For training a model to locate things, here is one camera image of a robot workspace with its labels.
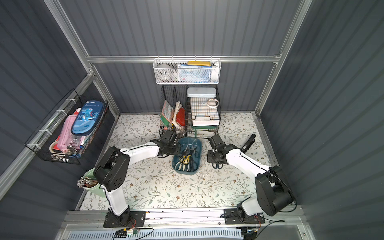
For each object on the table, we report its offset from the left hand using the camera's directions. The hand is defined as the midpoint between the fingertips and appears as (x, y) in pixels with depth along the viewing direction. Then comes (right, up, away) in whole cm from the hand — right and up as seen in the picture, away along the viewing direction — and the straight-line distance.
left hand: (180, 150), depth 95 cm
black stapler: (+46, +3, +6) cm, 47 cm away
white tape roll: (+21, +31, +4) cm, 38 cm away
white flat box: (+14, +39, +8) cm, 42 cm away
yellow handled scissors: (+2, -8, -4) cm, 9 cm away
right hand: (+21, -3, -6) cm, 22 cm away
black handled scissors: (+25, -9, -3) cm, 27 cm away
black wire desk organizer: (+9, +26, +1) cm, 27 cm away
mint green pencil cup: (-37, -15, -24) cm, 47 cm away
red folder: (-1, +22, +14) cm, 26 cm away
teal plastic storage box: (+6, +2, +6) cm, 8 cm away
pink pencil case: (-50, +11, -26) cm, 57 cm away
